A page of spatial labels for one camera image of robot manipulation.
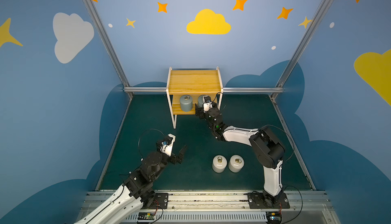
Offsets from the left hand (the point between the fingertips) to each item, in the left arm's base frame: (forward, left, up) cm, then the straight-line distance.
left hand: (177, 140), depth 74 cm
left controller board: (-30, +14, -21) cm, 39 cm away
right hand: (+27, -14, 0) cm, 30 cm away
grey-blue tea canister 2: (+21, -12, +7) cm, 25 cm away
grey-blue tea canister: (+23, -3, +3) cm, 23 cm away
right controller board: (-29, -49, -22) cm, 61 cm away
